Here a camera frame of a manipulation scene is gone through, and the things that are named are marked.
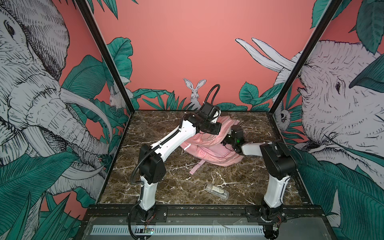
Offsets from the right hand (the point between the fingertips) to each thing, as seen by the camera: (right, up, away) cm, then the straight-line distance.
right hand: (211, 130), depth 94 cm
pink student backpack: (-1, -11, -1) cm, 11 cm away
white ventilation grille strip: (-20, -47, -24) cm, 56 cm away
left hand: (+4, +2, -14) cm, 15 cm away
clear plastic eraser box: (+2, -33, -13) cm, 35 cm away
